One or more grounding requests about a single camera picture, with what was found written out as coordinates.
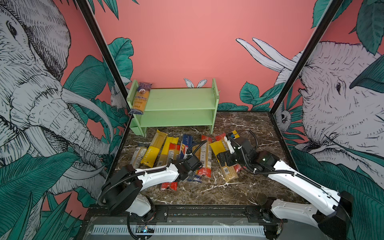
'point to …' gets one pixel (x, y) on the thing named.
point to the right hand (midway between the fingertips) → (222, 152)
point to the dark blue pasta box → (187, 140)
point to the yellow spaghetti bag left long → (163, 158)
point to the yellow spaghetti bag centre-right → (229, 172)
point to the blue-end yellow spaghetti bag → (196, 177)
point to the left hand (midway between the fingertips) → (186, 166)
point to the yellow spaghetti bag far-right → (236, 136)
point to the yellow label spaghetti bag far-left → (152, 151)
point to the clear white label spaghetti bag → (137, 156)
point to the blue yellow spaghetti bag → (141, 101)
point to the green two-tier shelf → (174, 107)
